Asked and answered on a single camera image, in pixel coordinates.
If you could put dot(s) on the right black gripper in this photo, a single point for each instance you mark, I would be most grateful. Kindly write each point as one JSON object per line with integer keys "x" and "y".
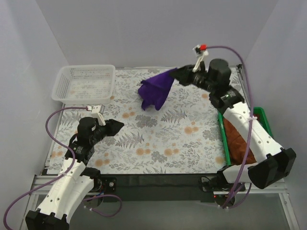
{"x": 190, "y": 76}

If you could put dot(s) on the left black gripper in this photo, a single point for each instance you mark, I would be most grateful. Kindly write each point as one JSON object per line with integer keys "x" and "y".
{"x": 107, "y": 129}

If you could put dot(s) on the purple towel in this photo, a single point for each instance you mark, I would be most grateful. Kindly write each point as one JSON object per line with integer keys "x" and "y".
{"x": 155, "y": 90}

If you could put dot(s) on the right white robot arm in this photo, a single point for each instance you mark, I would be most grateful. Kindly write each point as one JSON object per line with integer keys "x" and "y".
{"x": 273, "y": 162}

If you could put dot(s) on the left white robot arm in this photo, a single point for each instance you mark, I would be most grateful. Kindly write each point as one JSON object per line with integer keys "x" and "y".
{"x": 76, "y": 179}

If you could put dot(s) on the white plastic basket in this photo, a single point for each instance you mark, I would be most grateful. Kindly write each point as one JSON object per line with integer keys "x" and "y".
{"x": 84, "y": 84}

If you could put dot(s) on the floral table mat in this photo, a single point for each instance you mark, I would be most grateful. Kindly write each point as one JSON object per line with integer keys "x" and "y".
{"x": 182, "y": 137}

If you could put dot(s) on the brown towel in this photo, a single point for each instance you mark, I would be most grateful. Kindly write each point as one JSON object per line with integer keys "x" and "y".
{"x": 236, "y": 144}

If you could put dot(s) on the green plastic bin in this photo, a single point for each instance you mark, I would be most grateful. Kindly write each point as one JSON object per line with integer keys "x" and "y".
{"x": 261, "y": 117}

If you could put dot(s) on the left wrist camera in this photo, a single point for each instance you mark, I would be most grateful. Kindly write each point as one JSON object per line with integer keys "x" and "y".
{"x": 97, "y": 112}

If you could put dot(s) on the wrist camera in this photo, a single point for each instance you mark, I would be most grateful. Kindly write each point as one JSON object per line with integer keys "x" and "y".
{"x": 201, "y": 53}
{"x": 97, "y": 112}

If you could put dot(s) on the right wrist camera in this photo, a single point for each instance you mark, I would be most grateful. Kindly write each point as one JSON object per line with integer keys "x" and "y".
{"x": 201, "y": 53}

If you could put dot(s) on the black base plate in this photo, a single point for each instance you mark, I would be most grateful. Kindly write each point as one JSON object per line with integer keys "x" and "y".
{"x": 165, "y": 187}

